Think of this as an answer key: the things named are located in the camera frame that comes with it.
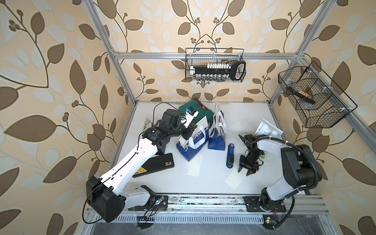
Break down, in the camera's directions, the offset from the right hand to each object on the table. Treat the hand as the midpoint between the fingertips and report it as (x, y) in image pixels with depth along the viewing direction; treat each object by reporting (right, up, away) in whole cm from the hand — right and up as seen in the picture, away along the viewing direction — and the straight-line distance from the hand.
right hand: (242, 172), depth 85 cm
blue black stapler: (-5, +9, +6) cm, 12 cm away
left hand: (-28, +29, -12) cm, 43 cm away
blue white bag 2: (-16, +25, -8) cm, 30 cm away
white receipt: (-28, +3, +4) cm, 29 cm away
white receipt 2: (-5, -2, -2) cm, 6 cm away
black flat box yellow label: (-51, +5, +2) cm, 51 cm away
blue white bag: (-29, +20, -10) cm, 37 cm away
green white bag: (+11, +26, -6) cm, 29 cm away
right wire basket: (+35, +40, -13) cm, 54 cm away
